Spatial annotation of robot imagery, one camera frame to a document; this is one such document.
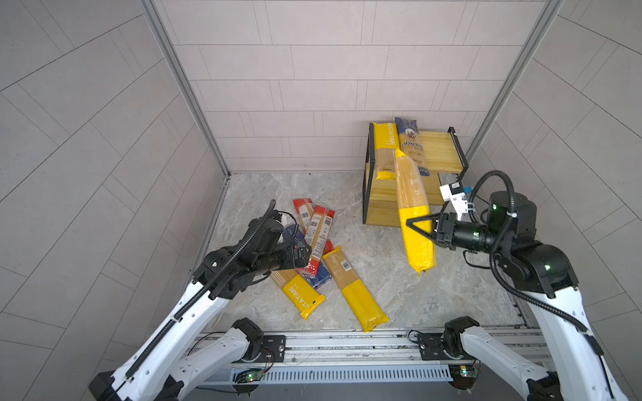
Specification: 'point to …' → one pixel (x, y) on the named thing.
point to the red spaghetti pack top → (317, 236)
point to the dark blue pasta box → (323, 276)
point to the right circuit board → (470, 371)
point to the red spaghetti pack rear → (304, 208)
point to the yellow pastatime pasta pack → (304, 296)
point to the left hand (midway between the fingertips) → (304, 250)
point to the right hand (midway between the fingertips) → (411, 227)
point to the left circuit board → (249, 376)
